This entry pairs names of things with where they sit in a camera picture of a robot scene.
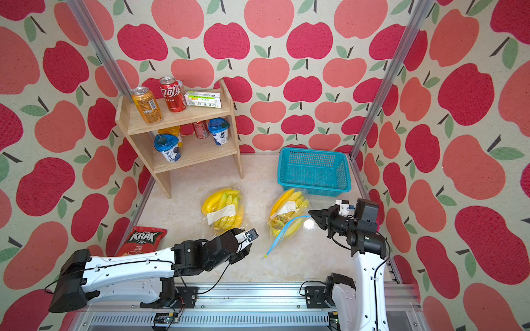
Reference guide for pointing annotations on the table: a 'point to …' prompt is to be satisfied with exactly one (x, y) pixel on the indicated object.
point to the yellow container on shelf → (174, 131)
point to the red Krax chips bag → (141, 240)
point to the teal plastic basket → (322, 173)
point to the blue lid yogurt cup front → (168, 145)
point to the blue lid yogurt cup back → (218, 127)
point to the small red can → (201, 129)
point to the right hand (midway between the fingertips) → (310, 216)
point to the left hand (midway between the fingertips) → (248, 242)
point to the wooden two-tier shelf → (197, 152)
